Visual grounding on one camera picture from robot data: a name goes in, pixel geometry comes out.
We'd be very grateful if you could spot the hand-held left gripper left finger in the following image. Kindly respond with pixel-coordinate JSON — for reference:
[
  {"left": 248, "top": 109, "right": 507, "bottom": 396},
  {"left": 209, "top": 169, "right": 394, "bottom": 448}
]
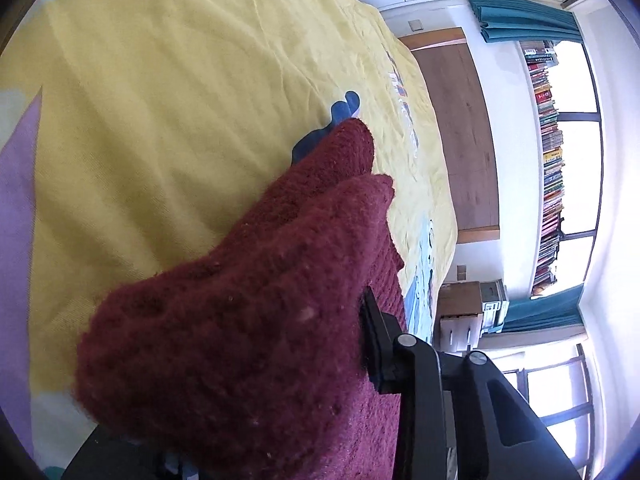
[{"left": 62, "top": 422, "right": 206, "bottom": 480}]

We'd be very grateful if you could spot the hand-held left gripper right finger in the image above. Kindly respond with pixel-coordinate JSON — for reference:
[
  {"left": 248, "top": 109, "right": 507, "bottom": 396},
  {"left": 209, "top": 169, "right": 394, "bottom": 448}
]
[{"left": 360, "top": 286, "right": 583, "bottom": 480}]

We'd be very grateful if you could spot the maroon knitted sweater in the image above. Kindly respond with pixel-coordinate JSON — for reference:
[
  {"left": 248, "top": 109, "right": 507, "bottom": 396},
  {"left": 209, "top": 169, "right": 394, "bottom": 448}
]
[{"left": 74, "top": 117, "right": 441, "bottom": 480}]

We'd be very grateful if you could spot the wooden drawer cabinet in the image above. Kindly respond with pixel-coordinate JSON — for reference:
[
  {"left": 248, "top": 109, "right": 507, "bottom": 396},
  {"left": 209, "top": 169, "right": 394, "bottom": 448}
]
[{"left": 438, "top": 281, "right": 484, "bottom": 350}]

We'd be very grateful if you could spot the grey printer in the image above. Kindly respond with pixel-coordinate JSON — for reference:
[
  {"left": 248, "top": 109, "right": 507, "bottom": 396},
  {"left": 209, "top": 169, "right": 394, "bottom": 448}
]
[{"left": 480, "top": 280, "right": 509, "bottom": 334}]

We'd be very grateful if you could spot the teal curtain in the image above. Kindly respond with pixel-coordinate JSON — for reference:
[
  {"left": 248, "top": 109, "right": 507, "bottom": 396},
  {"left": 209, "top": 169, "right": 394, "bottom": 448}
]
[
  {"left": 500, "top": 284, "right": 586, "bottom": 334},
  {"left": 467, "top": 0, "right": 583, "bottom": 44}
]

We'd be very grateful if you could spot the wooden headboard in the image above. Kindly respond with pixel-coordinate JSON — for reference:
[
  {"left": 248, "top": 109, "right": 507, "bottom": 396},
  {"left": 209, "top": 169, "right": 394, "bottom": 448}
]
[{"left": 400, "top": 30, "right": 501, "bottom": 244}]

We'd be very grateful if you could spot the row of books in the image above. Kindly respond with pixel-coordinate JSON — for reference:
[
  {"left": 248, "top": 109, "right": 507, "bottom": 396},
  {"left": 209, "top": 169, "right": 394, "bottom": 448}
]
[{"left": 520, "top": 40, "right": 567, "bottom": 297}]

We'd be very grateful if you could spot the yellow dinosaur printed blanket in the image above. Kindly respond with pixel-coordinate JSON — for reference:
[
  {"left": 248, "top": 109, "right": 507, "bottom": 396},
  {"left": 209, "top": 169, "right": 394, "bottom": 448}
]
[{"left": 0, "top": 0, "right": 458, "bottom": 480}]

